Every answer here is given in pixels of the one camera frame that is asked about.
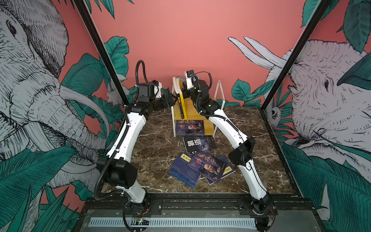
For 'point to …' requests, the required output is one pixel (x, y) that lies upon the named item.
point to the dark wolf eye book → (198, 143)
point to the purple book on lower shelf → (190, 127)
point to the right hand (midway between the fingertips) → (179, 80)
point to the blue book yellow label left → (180, 169)
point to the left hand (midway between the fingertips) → (173, 97)
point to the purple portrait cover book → (209, 167)
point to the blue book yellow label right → (229, 168)
